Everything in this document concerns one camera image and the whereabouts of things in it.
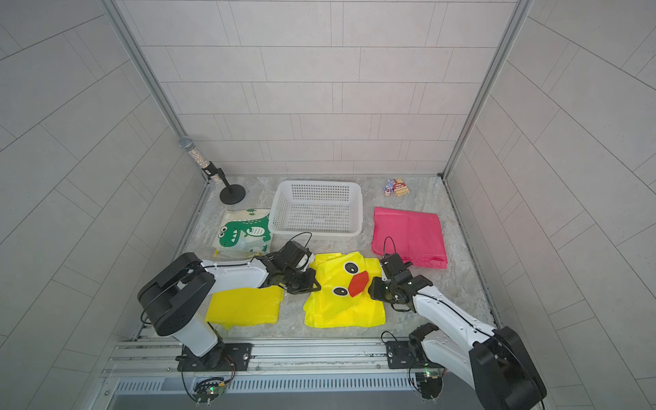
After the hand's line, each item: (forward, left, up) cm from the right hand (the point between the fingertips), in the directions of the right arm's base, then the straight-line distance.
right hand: (370, 290), depth 84 cm
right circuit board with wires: (-26, -12, -1) cm, 29 cm away
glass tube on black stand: (+43, +55, +5) cm, 70 cm away
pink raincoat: (+16, -19, +5) cm, 25 cm away
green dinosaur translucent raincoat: (+22, +45, +6) cm, 51 cm away
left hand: (+2, +15, 0) cm, 16 cm away
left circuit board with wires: (-24, +46, +3) cm, 52 cm away
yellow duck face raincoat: (-4, +9, +5) cm, 11 cm away
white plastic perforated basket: (+35, +16, +3) cm, 38 cm away
